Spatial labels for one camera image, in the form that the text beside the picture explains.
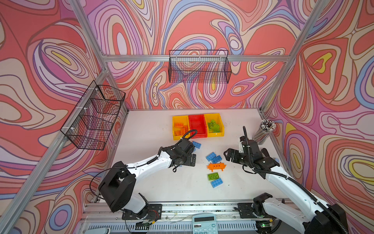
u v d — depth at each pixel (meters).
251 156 0.61
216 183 0.82
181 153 0.65
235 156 0.72
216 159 0.91
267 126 0.86
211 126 1.04
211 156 0.92
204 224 0.69
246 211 0.73
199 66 0.96
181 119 1.06
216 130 1.04
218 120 1.09
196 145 0.97
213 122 1.08
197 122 1.08
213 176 0.84
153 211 0.73
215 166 0.88
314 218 0.39
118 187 0.42
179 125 1.08
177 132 1.02
